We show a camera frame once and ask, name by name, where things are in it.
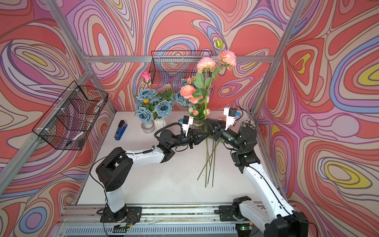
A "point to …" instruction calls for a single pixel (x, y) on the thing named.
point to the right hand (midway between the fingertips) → (203, 124)
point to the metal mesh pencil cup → (247, 123)
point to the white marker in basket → (75, 138)
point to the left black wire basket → (69, 122)
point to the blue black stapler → (121, 128)
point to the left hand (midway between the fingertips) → (209, 138)
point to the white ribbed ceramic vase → (159, 123)
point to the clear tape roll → (148, 128)
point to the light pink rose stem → (206, 162)
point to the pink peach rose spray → (208, 159)
